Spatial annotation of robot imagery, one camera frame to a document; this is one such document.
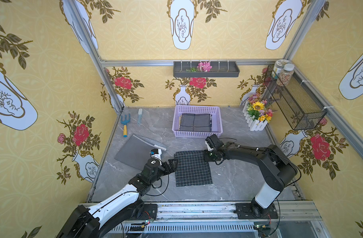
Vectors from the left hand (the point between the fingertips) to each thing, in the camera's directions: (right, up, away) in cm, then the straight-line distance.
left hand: (168, 160), depth 85 cm
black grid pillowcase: (+15, -6, +2) cm, 16 cm away
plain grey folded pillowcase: (-22, +3, +12) cm, 25 cm away
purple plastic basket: (+34, +22, +24) cm, 47 cm away
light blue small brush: (-26, +30, +32) cm, 50 cm away
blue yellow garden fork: (-34, +18, +23) cm, 45 cm away
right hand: (+24, +1, +9) cm, 25 cm away
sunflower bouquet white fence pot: (+57, +28, +13) cm, 65 cm away
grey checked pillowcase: (+17, +22, +22) cm, 35 cm away
